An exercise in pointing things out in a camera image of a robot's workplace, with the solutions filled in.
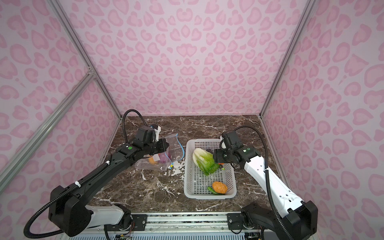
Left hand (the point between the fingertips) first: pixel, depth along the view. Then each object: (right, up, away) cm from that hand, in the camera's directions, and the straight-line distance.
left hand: (170, 141), depth 80 cm
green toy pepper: (+23, -27, +1) cm, 35 cm away
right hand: (+26, -7, -3) cm, 27 cm away
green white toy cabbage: (+18, -11, +5) cm, 22 cm away
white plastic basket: (+14, -25, +6) cm, 29 cm away
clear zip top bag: (0, -8, +19) cm, 20 cm away
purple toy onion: (-3, -8, -1) cm, 9 cm away
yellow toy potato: (-13, -13, +11) cm, 21 cm away
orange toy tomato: (+25, -9, -10) cm, 29 cm away
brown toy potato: (+26, -24, -1) cm, 35 cm away
